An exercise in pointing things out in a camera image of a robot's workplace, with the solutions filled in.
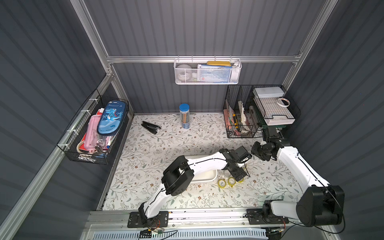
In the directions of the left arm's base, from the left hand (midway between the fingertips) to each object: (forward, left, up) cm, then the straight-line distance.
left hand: (240, 173), depth 83 cm
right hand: (+10, -10, +7) cm, 16 cm away
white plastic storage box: (+1, +18, -6) cm, 19 cm away
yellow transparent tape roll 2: (-3, +5, -4) cm, 7 cm away
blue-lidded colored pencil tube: (+38, +32, +8) cm, 50 cm away
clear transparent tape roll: (-2, +9, +6) cm, 11 cm away
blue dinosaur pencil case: (+14, +65, +30) cm, 73 cm away
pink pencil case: (+4, +72, +25) cm, 77 cm away
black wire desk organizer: (+55, -19, -2) cm, 58 cm away
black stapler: (+36, +56, -4) cm, 67 cm away
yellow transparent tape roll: (-4, +10, -5) cm, 12 cm away
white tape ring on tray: (+40, -33, +15) cm, 54 cm away
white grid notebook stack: (+44, -26, +15) cm, 53 cm away
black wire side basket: (+2, +77, +29) cm, 82 cm away
